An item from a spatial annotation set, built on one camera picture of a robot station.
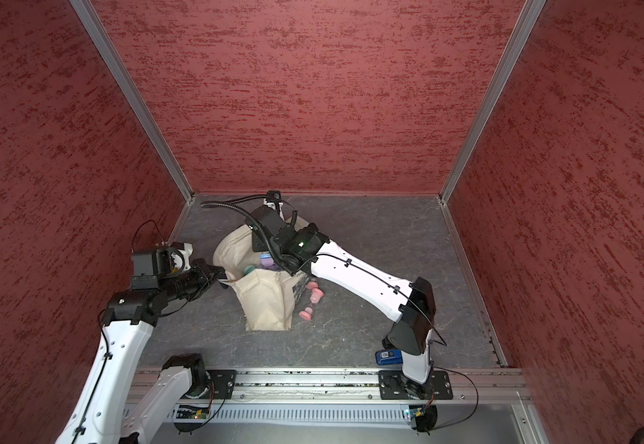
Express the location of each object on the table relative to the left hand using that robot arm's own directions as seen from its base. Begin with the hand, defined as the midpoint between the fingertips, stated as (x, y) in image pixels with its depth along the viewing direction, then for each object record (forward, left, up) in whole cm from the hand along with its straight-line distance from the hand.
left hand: (224, 276), depth 73 cm
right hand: (+9, -11, +7) cm, 15 cm away
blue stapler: (-16, -46, -17) cm, 51 cm away
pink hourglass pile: (+3, -25, -18) cm, 31 cm away
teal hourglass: (+10, -2, -13) cm, 17 cm away
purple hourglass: (+11, -8, -11) cm, 18 cm away
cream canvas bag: (-3, -12, -6) cm, 13 cm away
